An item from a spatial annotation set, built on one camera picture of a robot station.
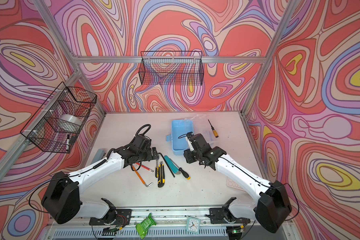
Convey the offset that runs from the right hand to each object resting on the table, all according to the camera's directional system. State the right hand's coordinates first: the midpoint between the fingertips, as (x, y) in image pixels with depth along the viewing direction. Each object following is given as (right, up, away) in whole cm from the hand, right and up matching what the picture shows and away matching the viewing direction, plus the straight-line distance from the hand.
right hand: (190, 156), depth 81 cm
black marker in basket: (-60, +8, -10) cm, 62 cm away
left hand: (-22, +1, +5) cm, 22 cm away
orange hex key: (-22, -16, +3) cm, 27 cm away
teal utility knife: (-11, -7, +10) cm, 16 cm away
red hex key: (-28, -8, +9) cm, 30 cm away
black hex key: (-13, -9, +9) cm, 18 cm away
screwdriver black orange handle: (-4, -11, +6) cm, 13 cm away
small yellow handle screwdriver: (+16, +14, +12) cm, 24 cm away
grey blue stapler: (-56, -1, +9) cm, 56 cm away
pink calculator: (+23, -15, +1) cm, 28 cm away
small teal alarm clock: (+1, -30, -12) cm, 32 cm away
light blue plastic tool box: (+9, +18, +23) cm, 31 cm away
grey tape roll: (-59, +19, -12) cm, 63 cm away
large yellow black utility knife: (-17, -12, +5) cm, 21 cm away
